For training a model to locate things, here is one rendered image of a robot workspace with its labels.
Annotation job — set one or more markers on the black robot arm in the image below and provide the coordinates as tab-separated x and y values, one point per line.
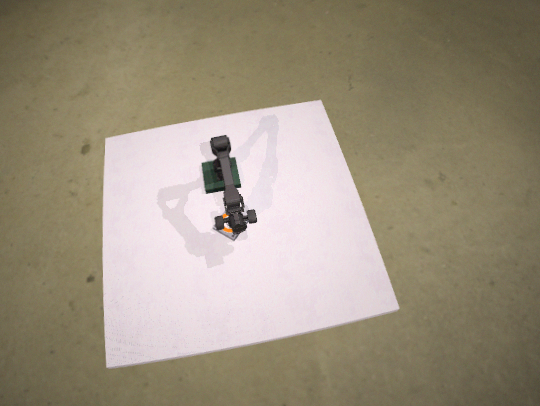
222	166

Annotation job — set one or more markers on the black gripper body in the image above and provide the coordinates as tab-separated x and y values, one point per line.
251	217

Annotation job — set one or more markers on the yellow round plate with holes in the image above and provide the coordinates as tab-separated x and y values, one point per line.
226	229

